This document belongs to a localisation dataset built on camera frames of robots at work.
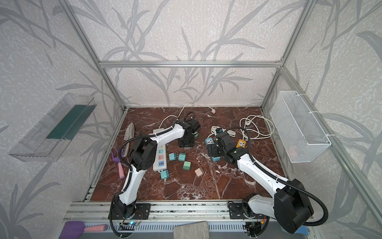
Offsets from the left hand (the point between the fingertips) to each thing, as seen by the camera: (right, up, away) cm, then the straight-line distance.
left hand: (190, 146), depth 97 cm
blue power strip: (+14, +3, +2) cm, 14 cm away
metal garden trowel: (-43, +7, +5) cm, 43 cm away
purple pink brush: (-53, -34, -28) cm, 69 cm away
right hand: (+15, +2, -12) cm, 19 cm away
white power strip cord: (+16, +25, +20) cm, 36 cm away
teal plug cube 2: (-14, -14, -13) cm, 23 cm away
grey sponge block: (+5, -33, -31) cm, 45 cm away
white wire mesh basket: (+50, +10, -34) cm, 61 cm away
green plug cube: (-1, -10, -9) cm, 14 cm away
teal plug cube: (-4, -6, -6) cm, 9 cm away
